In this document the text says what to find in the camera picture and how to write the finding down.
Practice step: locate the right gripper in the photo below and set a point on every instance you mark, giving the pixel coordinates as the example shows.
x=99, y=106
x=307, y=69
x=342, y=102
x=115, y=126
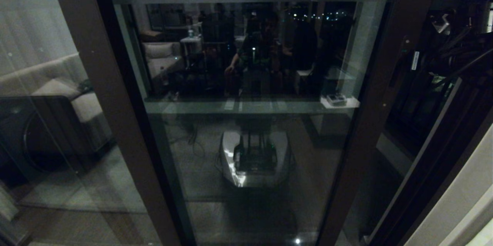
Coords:
x=454, y=57

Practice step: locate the brown framed sliding glass door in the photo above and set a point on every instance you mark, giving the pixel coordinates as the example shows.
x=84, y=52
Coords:
x=369, y=122

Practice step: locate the brown stone side sill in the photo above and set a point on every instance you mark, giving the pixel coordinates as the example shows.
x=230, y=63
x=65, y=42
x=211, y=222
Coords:
x=394, y=153

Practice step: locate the brown stone balcony sill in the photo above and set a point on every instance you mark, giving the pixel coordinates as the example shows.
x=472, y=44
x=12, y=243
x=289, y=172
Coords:
x=250, y=100

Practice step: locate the brown framed fixed glass panel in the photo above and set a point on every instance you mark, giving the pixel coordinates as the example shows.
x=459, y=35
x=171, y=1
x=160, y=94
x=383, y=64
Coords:
x=127, y=122

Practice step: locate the grey rug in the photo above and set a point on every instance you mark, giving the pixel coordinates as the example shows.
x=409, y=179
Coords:
x=88, y=188

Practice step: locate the white sofa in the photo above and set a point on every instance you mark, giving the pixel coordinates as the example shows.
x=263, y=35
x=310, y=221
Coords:
x=57, y=88

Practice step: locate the dark grey box furniture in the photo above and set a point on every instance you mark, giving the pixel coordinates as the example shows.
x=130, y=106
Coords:
x=38, y=130

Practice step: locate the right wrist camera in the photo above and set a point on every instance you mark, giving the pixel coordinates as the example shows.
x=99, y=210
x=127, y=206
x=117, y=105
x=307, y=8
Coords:
x=441, y=24

